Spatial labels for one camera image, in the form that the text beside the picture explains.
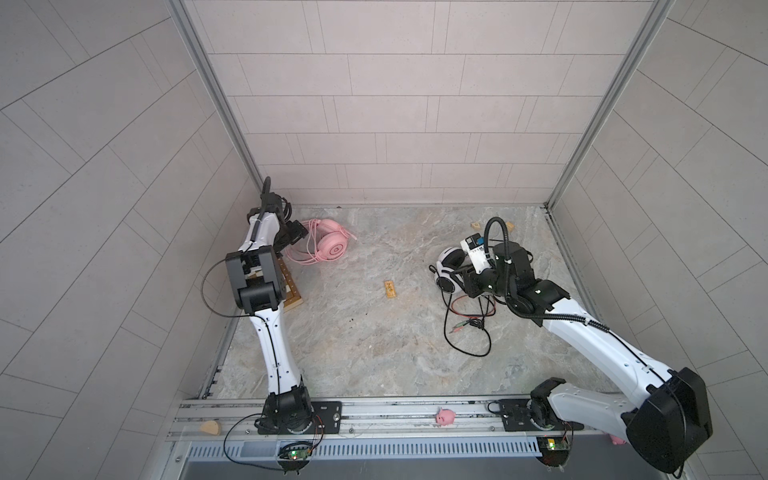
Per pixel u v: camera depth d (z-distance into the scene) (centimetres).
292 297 89
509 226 108
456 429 71
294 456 64
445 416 70
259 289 60
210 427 68
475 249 67
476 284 68
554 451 68
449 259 92
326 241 96
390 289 93
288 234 89
